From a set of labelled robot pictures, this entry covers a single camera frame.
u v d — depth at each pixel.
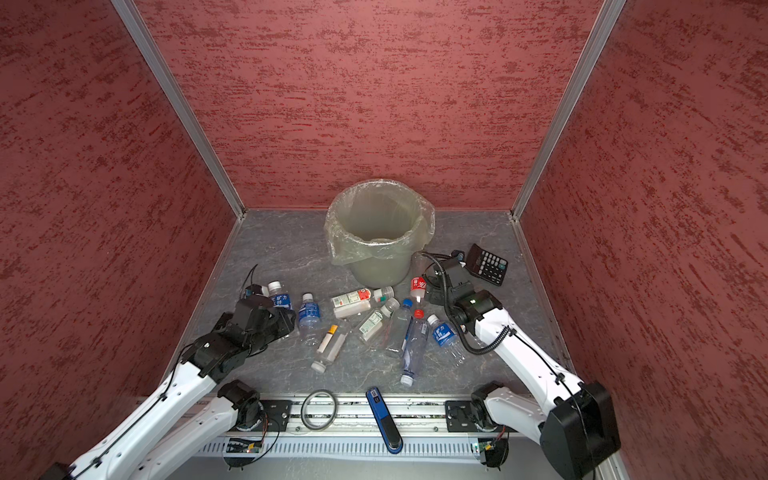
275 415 0.74
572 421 0.39
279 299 0.76
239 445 0.73
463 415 0.74
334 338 0.83
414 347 0.82
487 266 1.03
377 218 1.00
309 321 0.89
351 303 0.88
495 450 0.73
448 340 0.83
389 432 0.71
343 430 0.73
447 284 0.61
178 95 0.86
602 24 0.73
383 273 0.95
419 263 1.03
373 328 0.84
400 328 0.87
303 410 0.74
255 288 0.72
